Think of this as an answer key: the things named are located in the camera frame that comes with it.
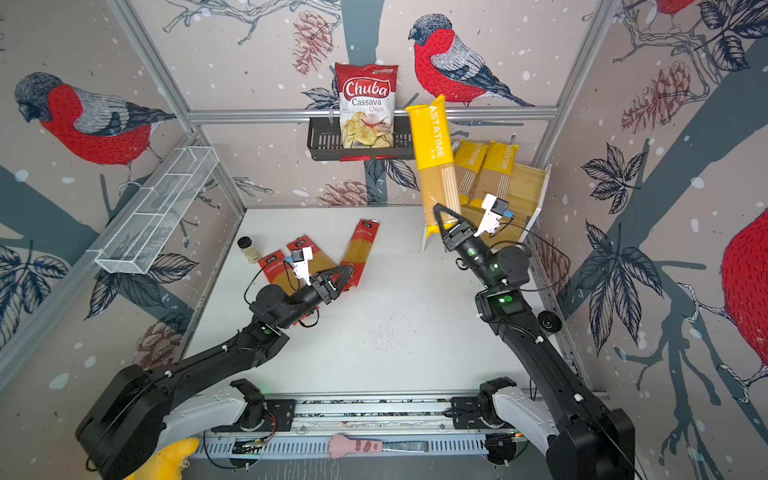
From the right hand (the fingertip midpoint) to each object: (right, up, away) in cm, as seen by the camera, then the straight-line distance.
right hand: (429, 213), depth 62 cm
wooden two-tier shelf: (+30, +9, +19) cm, 37 cm away
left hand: (-18, -14, +7) cm, 24 cm away
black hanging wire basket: (-30, +26, +32) cm, 51 cm away
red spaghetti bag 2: (-20, -9, +44) cm, 49 cm away
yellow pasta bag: (+21, +12, +19) cm, 31 cm away
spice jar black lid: (-58, -8, +36) cm, 69 cm away
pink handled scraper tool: (-20, -53, +5) cm, 57 cm away
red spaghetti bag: (-47, -19, +39) cm, 64 cm away
